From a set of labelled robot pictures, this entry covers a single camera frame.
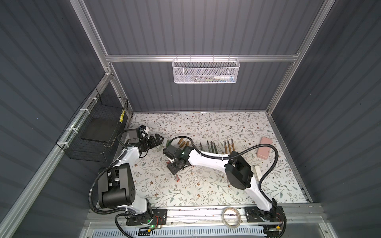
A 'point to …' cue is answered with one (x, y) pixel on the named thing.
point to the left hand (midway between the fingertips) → (158, 140)
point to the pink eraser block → (263, 151)
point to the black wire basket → (88, 135)
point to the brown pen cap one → (187, 144)
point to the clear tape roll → (223, 218)
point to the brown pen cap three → (182, 144)
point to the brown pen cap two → (180, 141)
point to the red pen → (176, 176)
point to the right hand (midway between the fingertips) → (174, 166)
